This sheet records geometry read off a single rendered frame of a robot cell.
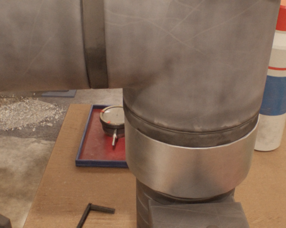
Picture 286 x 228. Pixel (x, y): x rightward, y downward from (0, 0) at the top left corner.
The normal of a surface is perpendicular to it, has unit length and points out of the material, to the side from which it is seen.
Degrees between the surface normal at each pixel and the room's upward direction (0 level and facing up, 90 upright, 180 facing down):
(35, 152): 0
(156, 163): 89
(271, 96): 90
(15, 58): 102
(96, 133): 0
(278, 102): 90
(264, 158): 0
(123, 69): 112
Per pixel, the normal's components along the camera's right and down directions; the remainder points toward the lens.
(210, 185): 0.25, 0.52
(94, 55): 0.07, 0.67
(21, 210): 0.00, -0.84
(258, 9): 0.56, 0.45
